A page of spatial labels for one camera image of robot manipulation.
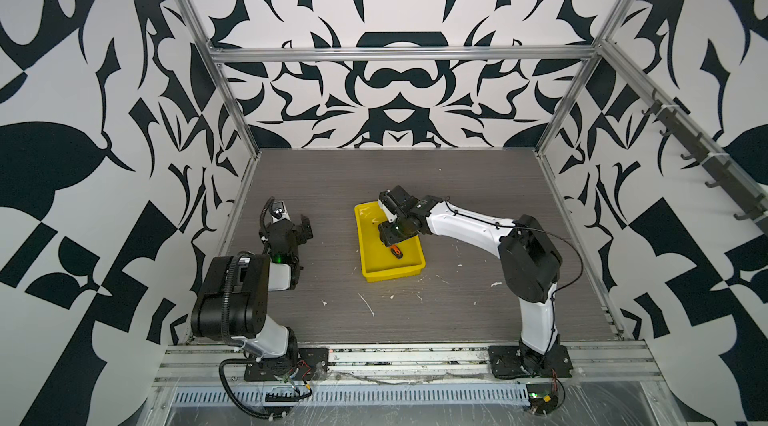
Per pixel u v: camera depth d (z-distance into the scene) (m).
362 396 0.65
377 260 0.91
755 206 0.50
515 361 0.74
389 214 0.76
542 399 0.71
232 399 0.68
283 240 0.70
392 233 0.81
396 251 0.91
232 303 0.42
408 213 0.69
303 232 0.88
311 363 0.75
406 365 0.76
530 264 0.50
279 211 0.80
